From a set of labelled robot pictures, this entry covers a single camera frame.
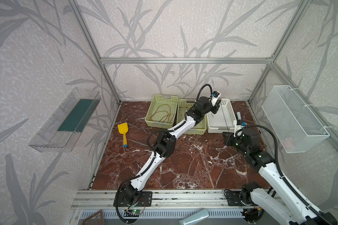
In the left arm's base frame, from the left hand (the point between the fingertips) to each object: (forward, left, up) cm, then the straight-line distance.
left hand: (222, 96), depth 92 cm
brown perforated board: (-65, +69, -23) cm, 97 cm away
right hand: (-23, +4, -3) cm, 24 cm away
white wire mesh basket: (-32, -25, +11) cm, 42 cm away
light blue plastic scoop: (-26, -1, +8) cm, 27 cm away
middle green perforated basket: (+11, +25, -22) cm, 35 cm away
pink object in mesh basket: (-33, -29, -2) cm, 44 cm away
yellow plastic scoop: (-12, +69, -23) cm, 74 cm away
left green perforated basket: (+6, +42, -25) cm, 49 cm away
